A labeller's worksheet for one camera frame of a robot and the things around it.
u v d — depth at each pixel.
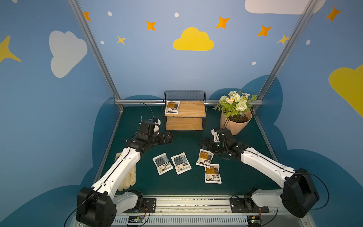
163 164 0.89
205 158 0.91
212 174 0.84
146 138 0.60
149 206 0.74
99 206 0.38
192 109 0.99
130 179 0.83
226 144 0.64
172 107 0.96
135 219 0.72
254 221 0.73
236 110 0.82
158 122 0.74
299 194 0.42
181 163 0.89
